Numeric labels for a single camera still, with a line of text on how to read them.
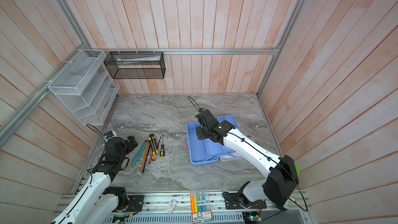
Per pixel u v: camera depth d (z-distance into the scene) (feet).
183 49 3.16
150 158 2.88
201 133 2.34
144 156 2.89
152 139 3.05
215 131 1.79
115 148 2.05
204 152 2.75
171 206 2.35
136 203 2.41
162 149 2.96
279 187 1.29
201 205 2.37
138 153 2.95
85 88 2.38
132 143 2.51
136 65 3.43
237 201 2.35
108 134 2.35
